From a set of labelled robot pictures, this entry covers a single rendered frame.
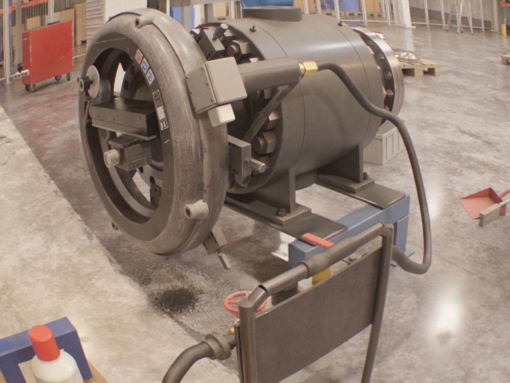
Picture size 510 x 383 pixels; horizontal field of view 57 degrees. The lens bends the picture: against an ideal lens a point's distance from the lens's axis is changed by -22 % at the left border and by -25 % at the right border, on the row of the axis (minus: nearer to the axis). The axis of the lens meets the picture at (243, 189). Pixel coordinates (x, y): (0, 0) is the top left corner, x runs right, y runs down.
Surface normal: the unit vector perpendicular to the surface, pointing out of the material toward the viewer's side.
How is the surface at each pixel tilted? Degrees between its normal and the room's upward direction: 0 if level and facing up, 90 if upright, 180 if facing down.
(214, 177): 100
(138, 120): 90
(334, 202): 0
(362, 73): 72
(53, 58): 90
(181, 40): 44
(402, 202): 90
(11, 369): 95
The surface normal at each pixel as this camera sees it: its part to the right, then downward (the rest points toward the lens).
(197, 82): -0.77, 0.28
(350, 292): 0.63, 0.25
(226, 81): 0.56, -0.12
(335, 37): 0.38, -0.52
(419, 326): -0.06, -0.93
